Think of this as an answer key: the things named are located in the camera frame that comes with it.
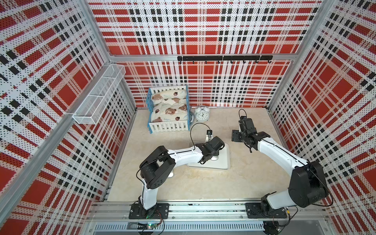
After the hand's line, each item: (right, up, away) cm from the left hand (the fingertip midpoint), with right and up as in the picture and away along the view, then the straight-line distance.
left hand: (213, 146), depth 92 cm
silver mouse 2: (-26, -16, -5) cm, 31 cm away
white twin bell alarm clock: (-7, +22, +16) cm, 28 cm away
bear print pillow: (-40, +34, +16) cm, 55 cm away
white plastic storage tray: (+6, -10, -1) cm, 12 cm away
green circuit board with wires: (-32, -34, -23) cm, 52 cm away
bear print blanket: (-31, +23, +15) cm, 41 cm away
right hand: (+16, +8, -3) cm, 18 cm away
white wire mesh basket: (-75, +25, -2) cm, 79 cm away
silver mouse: (+1, -8, +3) cm, 9 cm away
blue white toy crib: (-41, +11, +11) cm, 44 cm away
